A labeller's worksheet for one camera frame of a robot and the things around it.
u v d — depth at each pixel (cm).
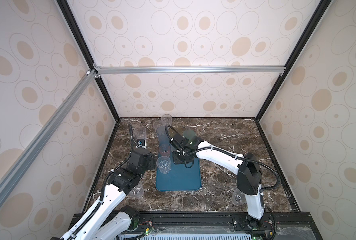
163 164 89
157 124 115
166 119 116
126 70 92
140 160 55
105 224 55
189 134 107
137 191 84
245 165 54
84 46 80
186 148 61
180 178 88
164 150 98
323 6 68
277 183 46
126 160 55
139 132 108
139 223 73
